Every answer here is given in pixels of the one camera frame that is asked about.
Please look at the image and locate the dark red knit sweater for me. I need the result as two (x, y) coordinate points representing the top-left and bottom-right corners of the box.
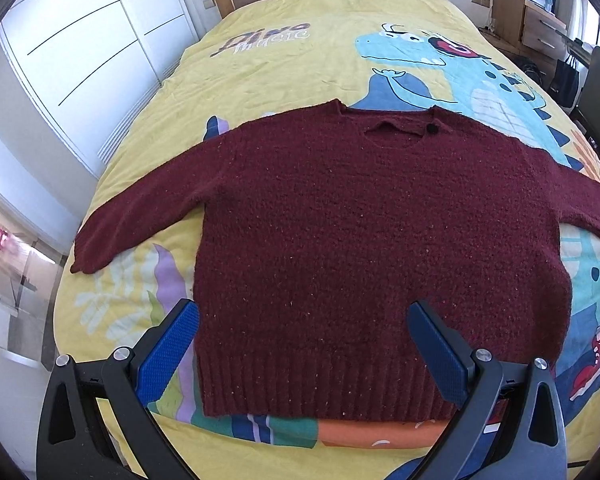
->
(72, 100), (600, 422)

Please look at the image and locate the dark blue bag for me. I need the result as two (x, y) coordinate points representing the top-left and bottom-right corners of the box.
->
(548, 54), (580, 110)

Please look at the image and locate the white wardrobe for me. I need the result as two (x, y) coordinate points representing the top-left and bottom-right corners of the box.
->
(0, 0), (198, 177)

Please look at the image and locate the wooden drawer cabinet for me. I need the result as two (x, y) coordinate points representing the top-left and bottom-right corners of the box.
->
(480, 0), (567, 87)

